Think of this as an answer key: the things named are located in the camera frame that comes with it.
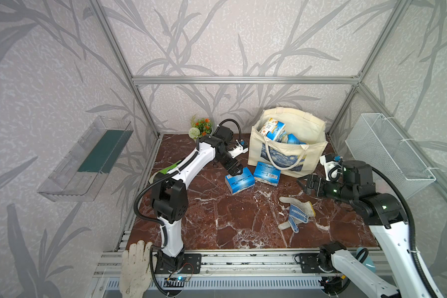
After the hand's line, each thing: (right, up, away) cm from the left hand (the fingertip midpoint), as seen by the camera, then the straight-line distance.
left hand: (235, 165), depth 88 cm
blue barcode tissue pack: (+3, -9, +3) cm, 10 cm away
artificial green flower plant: (-20, +20, +17) cm, 33 cm away
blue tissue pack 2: (+16, -5, +6) cm, 18 cm away
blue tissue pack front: (+18, +17, -1) cm, 25 cm away
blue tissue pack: (+28, +12, +4) cm, 31 cm away
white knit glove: (-39, -40, -15) cm, 58 cm away
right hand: (+26, -4, -20) cm, 33 cm away
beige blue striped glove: (+30, -22, -2) cm, 37 cm away
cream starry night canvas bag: (+28, +3, -2) cm, 28 cm away
